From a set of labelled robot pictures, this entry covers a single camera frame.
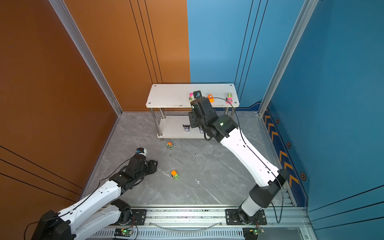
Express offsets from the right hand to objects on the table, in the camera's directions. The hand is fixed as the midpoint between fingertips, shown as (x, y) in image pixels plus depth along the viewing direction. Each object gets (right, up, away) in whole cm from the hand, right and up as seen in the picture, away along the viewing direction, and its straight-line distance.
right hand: (193, 115), depth 70 cm
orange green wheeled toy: (-16, -18, +27) cm, 36 cm away
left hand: (-22, -26, +15) cm, 37 cm away
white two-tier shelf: (-12, +6, +6) cm, 15 cm away
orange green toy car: (-11, -34, +14) cm, 38 cm away
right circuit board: (+28, -56, 0) cm, 63 cm away
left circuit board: (-34, -56, +1) cm, 66 cm away
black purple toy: (-5, -7, +26) cm, 27 cm away
